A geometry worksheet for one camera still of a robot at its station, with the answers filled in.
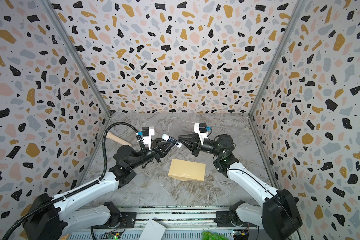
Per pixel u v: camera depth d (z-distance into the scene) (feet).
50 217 1.26
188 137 2.09
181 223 2.41
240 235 2.35
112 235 2.30
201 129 1.86
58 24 2.44
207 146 2.02
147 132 1.89
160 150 1.97
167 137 2.02
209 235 2.17
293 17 2.46
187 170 3.03
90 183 1.62
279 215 1.32
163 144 1.99
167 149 2.07
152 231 2.22
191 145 2.05
